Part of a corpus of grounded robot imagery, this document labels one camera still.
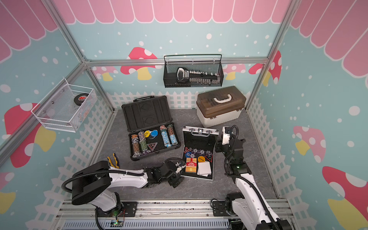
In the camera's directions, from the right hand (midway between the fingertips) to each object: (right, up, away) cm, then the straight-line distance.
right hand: (218, 135), depth 81 cm
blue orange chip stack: (-48, -5, +16) cm, 51 cm away
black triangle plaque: (-41, -8, +14) cm, 44 cm away
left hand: (-24, -24, +6) cm, 34 cm away
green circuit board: (-53, -43, -9) cm, 69 cm away
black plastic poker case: (-46, +7, +23) cm, 52 cm away
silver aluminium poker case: (-10, -10, +13) cm, 20 cm away
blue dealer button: (-41, 0, +21) cm, 46 cm away
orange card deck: (-15, -19, +6) cm, 25 cm away
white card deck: (-7, -21, +5) cm, 23 cm away
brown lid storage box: (+4, +18, +14) cm, 24 cm away
